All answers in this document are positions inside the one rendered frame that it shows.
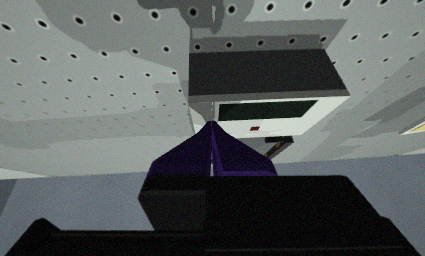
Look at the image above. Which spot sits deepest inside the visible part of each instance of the grey perforated base plate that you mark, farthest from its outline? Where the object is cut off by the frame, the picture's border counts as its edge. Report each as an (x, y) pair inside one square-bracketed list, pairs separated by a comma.
[(93, 87)]

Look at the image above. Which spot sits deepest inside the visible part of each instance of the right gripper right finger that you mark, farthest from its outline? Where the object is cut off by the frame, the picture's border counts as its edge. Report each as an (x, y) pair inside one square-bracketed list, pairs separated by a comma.
[(235, 158)]

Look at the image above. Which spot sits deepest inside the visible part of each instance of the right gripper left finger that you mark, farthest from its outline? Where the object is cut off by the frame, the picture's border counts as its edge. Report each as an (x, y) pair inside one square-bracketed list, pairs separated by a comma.
[(189, 157)]

